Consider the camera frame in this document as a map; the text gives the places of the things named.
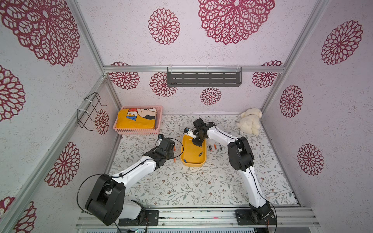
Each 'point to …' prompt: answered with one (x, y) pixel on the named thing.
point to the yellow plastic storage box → (190, 152)
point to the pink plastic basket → (152, 131)
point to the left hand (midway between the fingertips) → (168, 151)
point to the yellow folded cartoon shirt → (136, 118)
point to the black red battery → (210, 148)
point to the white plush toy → (249, 122)
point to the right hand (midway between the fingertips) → (194, 138)
